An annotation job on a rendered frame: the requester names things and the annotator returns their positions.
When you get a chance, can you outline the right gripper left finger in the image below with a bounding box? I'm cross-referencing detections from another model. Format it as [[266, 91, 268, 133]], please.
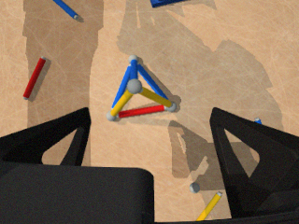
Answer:
[[0, 107, 92, 166]]

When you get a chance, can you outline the red rod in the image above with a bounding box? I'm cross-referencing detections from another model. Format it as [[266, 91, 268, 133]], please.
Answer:
[[116, 105, 166, 118], [23, 57, 46, 100]]

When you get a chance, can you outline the blue rod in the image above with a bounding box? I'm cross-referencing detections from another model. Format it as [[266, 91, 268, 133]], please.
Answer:
[[53, 0, 78, 20], [137, 63, 168, 100], [254, 118, 262, 124], [130, 59, 138, 79], [111, 64, 131, 110]]

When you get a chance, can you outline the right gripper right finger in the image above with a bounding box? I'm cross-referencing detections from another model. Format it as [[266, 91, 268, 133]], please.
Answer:
[[209, 107, 299, 218]]

